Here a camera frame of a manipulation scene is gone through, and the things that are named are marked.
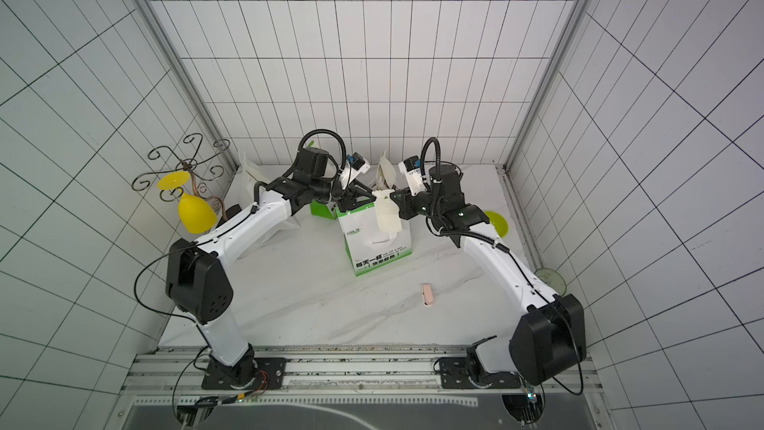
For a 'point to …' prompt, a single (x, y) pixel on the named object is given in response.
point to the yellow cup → (197, 215)
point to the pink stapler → (427, 295)
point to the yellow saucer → (174, 180)
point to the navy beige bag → (381, 181)
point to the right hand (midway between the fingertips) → (395, 188)
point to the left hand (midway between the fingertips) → (368, 199)
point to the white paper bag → (250, 175)
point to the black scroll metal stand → (191, 147)
